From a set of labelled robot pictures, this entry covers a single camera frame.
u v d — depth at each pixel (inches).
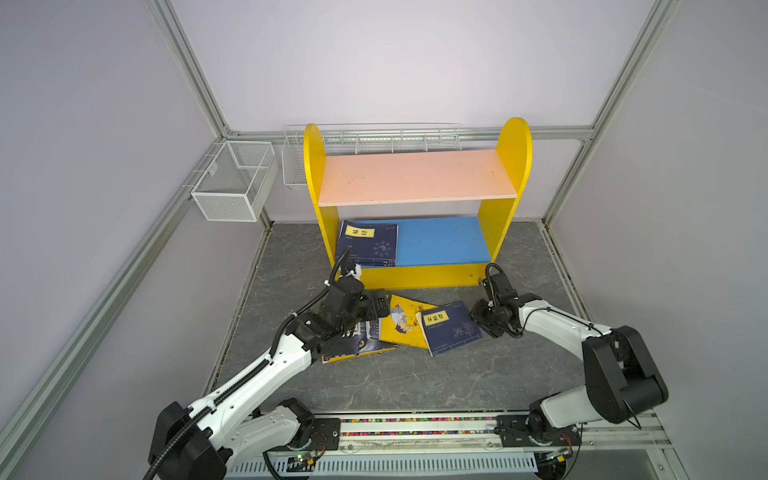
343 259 35.0
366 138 36.9
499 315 26.5
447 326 35.1
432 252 36.5
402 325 33.7
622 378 17.2
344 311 22.9
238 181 40.2
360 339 33.1
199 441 15.0
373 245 36.0
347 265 27.2
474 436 29.1
